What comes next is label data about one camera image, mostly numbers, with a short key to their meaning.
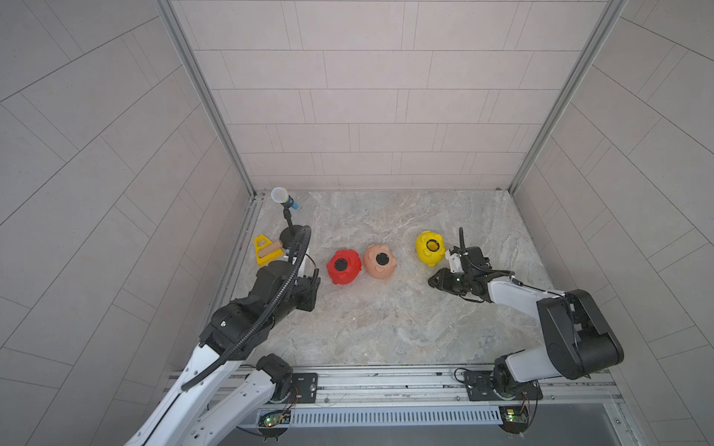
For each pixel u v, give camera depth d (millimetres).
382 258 867
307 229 1043
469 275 709
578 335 431
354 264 849
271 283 463
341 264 849
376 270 846
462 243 785
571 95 865
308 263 942
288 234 991
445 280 790
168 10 705
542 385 734
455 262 823
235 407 531
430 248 898
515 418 679
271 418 637
